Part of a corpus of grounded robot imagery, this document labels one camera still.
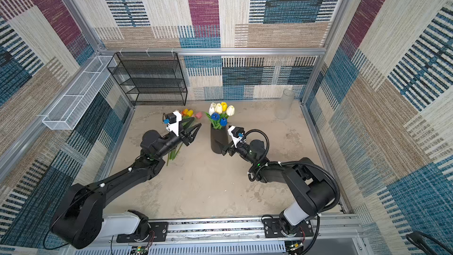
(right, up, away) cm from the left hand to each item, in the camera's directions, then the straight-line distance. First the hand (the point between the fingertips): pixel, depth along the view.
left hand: (197, 119), depth 74 cm
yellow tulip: (+11, +6, +2) cm, 12 cm away
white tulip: (+6, +6, +4) cm, 10 cm away
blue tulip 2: (+8, +1, -4) cm, 9 cm away
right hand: (+10, -7, +8) cm, 15 cm away
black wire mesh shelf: (-36, +25, +37) cm, 57 cm away
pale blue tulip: (+5, +4, +2) cm, 7 cm away
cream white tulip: (+14, +4, +1) cm, 14 cm away
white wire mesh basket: (-52, +3, -3) cm, 52 cm away
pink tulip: (-6, +2, +37) cm, 37 cm away
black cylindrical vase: (+8, -9, +13) cm, 18 cm away
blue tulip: (+11, -1, 0) cm, 11 cm away
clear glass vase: (+48, +6, +43) cm, 65 cm away
